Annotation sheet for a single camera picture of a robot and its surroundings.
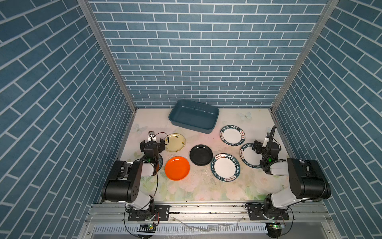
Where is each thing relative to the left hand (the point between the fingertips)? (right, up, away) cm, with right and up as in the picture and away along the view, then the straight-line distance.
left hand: (156, 138), depth 93 cm
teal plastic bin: (+24, +16, +26) cm, 38 cm away
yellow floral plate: (+11, -3, +6) cm, 13 cm away
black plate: (+29, -10, +1) cm, 30 cm away
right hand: (+70, -2, +2) cm, 70 cm away
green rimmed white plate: (+51, +1, +13) cm, 53 cm away
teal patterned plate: (+3, -15, -2) cm, 15 cm away
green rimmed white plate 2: (+60, -12, +2) cm, 61 cm away
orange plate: (+14, -17, -4) cm, 23 cm away
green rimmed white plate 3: (+43, -17, -2) cm, 47 cm away
